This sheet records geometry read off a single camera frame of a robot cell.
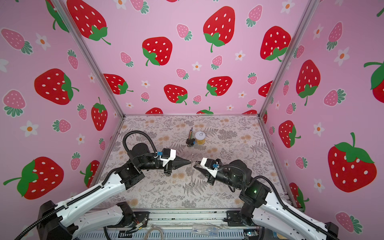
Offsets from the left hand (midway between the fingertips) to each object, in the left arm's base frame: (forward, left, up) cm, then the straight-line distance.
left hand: (189, 160), depth 60 cm
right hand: (+1, -3, -3) cm, 4 cm away
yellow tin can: (+33, -5, -27) cm, 43 cm away
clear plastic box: (-20, -7, -31) cm, 38 cm away
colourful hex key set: (+32, +2, -31) cm, 45 cm away
